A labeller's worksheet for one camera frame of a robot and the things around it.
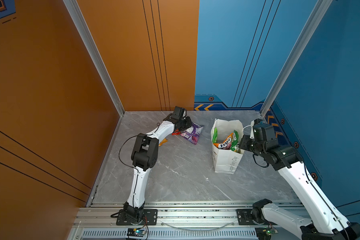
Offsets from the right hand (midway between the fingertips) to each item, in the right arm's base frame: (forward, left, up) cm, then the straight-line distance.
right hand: (239, 139), depth 73 cm
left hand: (+25, +21, -14) cm, 36 cm away
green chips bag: (+5, +10, -5) cm, 13 cm away
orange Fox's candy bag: (+1, +5, -5) cm, 7 cm away
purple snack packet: (+17, +22, -16) cm, 32 cm away
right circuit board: (-36, -11, -27) cm, 46 cm away
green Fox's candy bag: (-1, +2, -3) cm, 3 cm away
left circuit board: (-35, +51, -26) cm, 67 cm away
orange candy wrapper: (+16, +42, -23) cm, 50 cm away
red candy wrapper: (+6, +31, -2) cm, 32 cm away
